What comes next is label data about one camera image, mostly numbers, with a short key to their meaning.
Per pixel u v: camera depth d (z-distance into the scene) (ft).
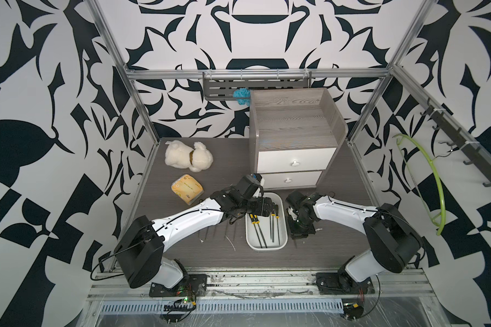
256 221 2.92
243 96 2.99
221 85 3.17
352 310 2.34
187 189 3.14
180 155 3.26
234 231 2.86
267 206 2.34
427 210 2.42
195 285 2.44
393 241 1.46
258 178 2.44
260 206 2.30
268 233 2.85
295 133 2.62
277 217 2.95
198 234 1.72
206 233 2.86
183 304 2.39
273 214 3.00
